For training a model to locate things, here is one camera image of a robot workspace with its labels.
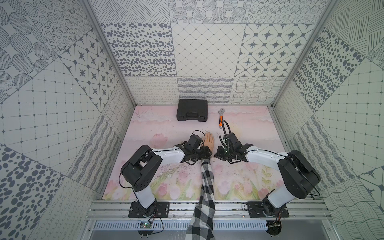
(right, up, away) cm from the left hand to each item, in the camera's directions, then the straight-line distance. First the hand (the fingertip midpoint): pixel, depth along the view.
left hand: (212, 157), depth 87 cm
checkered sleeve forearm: (-7, -26, -21) cm, 34 cm away
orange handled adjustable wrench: (+10, +29, +30) cm, 42 cm away
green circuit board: (-35, -29, -16) cm, 48 cm away
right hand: (+2, 0, +2) cm, 2 cm away
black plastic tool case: (-11, +30, +27) cm, 42 cm away
